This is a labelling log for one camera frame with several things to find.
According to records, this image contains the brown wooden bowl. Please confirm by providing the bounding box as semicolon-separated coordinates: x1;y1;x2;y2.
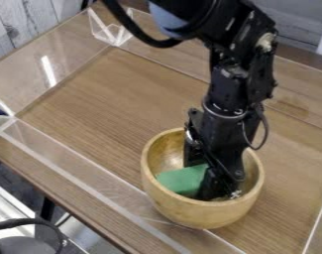
141;128;265;229

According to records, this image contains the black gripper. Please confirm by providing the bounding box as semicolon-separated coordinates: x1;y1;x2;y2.
183;97;262;202

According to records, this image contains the grey metal base plate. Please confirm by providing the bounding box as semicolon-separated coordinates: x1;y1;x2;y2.
0;229;89;254

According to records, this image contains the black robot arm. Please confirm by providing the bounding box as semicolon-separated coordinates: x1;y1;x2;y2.
99;0;277;200

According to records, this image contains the black cable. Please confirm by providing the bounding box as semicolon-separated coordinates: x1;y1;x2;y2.
0;217;66;254

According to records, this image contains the clear acrylic front wall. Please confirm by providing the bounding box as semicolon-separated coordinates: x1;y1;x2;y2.
0;109;245;254

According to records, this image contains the clear acrylic corner bracket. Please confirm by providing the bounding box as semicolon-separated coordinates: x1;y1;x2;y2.
87;7;133;48

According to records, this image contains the green rectangular block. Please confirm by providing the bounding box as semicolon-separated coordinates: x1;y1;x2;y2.
155;164;207;197

